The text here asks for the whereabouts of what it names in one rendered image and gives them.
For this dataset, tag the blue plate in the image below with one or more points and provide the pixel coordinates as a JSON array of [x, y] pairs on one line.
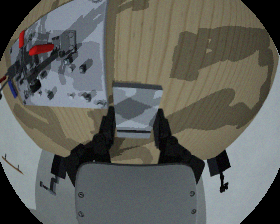
[[12, 88]]

